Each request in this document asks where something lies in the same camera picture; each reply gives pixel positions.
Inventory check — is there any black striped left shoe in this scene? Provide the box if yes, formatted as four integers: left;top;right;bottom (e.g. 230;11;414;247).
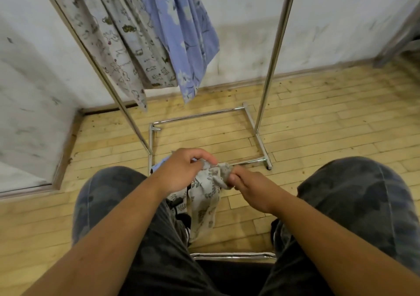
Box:
175;213;192;238

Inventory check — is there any grey metal furniture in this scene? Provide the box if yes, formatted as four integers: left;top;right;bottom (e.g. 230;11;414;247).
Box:
373;3;420;69

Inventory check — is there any black striped right shoe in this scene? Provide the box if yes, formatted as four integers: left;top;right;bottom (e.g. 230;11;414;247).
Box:
270;218;280;246

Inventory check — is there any person's right forearm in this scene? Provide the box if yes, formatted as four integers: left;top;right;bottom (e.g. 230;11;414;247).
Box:
266;194;420;296

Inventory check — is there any person's left forearm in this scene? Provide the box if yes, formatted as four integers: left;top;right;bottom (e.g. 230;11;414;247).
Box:
23;177;168;296

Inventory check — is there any chrome chair frame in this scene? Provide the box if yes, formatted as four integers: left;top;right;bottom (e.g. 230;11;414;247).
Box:
190;252;277;264

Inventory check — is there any black chair seat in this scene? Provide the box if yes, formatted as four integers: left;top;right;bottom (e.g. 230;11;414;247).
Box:
196;260;273;296

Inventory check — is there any chrome clothes rack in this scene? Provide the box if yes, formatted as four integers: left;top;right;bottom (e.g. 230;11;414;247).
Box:
34;0;300;175

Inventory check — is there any blue floral bag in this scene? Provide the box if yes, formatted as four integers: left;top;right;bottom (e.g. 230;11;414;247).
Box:
152;156;198;172

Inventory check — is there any person's right hand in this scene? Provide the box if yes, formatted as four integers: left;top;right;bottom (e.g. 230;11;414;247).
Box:
227;165;287;215

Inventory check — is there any person's left hand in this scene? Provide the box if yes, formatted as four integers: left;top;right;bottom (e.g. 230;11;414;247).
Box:
152;148;219;198

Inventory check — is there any black baseboard strip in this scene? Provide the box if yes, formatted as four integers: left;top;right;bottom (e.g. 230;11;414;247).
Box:
84;103;138;114

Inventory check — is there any black striped shoe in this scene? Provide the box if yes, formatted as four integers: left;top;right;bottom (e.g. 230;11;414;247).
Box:
175;213;192;238
270;218;280;246

